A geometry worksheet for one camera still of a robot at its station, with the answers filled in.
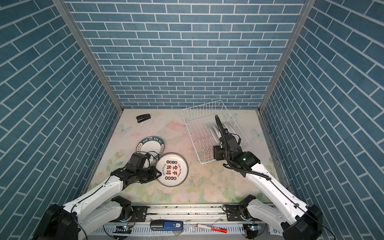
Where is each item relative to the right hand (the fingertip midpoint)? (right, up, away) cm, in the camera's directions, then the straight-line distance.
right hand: (217, 146), depth 78 cm
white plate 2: (-25, -16, +10) cm, 31 cm away
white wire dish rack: (-7, +7, +27) cm, 28 cm away
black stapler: (-53, +16, +36) cm, 66 cm away
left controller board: (-47, -40, -6) cm, 62 cm away
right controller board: (+17, -38, -7) cm, 43 cm away
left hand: (-31, -17, +5) cm, 35 cm away
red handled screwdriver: (+1, -38, -9) cm, 39 cm away
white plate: (-40, -3, +18) cm, 44 cm away
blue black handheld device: (-24, -34, -12) cm, 43 cm away
